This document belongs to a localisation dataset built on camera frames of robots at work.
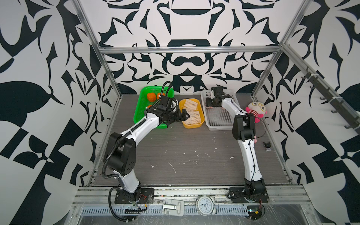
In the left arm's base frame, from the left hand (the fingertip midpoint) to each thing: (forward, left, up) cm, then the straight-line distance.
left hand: (182, 115), depth 87 cm
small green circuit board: (-49, -34, -18) cm, 62 cm away
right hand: (+24, -23, -12) cm, 35 cm away
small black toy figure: (-16, -54, -15) cm, 58 cm away
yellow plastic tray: (+13, -13, -11) cm, 22 cm away
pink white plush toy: (+11, -56, -10) cm, 58 cm away
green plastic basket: (+19, +29, -9) cm, 36 cm away
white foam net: (+5, -9, -11) cm, 14 cm away
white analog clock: (-46, -9, -12) cm, 48 cm away
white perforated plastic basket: (+8, -25, -15) cm, 31 cm away
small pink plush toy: (-12, -46, -13) cm, 50 cm away
